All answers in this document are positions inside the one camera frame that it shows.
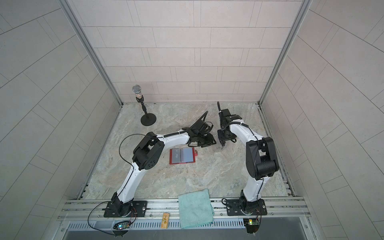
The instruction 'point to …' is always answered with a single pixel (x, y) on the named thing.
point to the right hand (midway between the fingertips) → (224, 137)
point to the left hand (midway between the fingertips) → (218, 141)
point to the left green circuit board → (122, 225)
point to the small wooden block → (165, 220)
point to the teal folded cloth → (195, 209)
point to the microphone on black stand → (148, 119)
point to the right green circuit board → (251, 224)
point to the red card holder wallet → (178, 155)
